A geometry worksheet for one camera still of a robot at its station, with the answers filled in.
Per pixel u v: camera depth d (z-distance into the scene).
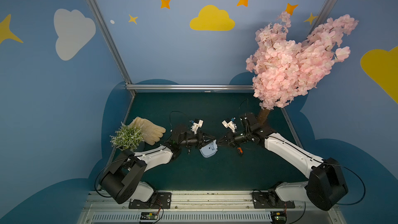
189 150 0.91
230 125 0.76
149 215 0.72
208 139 0.76
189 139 0.71
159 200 0.73
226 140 0.71
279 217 0.73
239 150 0.90
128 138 0.77
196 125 0.78
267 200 0.74
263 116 0.95
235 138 0.71
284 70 0.57
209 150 0.88
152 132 0.99
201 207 0.74
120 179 0.43
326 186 0.42
